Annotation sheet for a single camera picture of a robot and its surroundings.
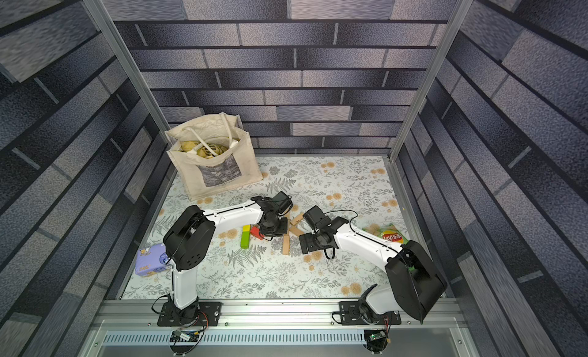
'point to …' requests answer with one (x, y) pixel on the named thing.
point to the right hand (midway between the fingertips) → (312, 241)
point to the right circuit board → (375, 340)
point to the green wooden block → (245, 240)
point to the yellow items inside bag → (191, 146)
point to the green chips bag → (388, 232)
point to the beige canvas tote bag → (201, 177)
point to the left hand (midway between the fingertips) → (285, 233)
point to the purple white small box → (151, 260)
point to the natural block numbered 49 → (296, 219)
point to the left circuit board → (180, 335)
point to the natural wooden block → (295, 231)
